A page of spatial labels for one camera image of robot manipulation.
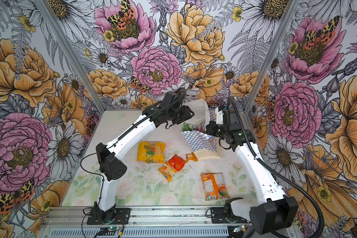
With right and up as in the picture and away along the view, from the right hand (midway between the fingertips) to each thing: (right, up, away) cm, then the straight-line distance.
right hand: (205, 131), depth 76 cm
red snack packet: (-15, -20, +16) cm, 30 cm away
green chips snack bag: (-9, +2, +16) cm, 18 cm away
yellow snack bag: (-31, -14, +15) cm, 37 cm away
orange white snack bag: (+5, -30, +5) cm, 31 cm away
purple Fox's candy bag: (0, +1, +15) cm, 15 cm away
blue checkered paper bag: (0, -9, +8) cm, 12 cm away
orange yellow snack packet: (-21, -24, +12) cm, 34 cm away
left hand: (-8, +6, +4) cm, 10 cm away
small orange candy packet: (-6, -17, +18) cm, 25 cm away
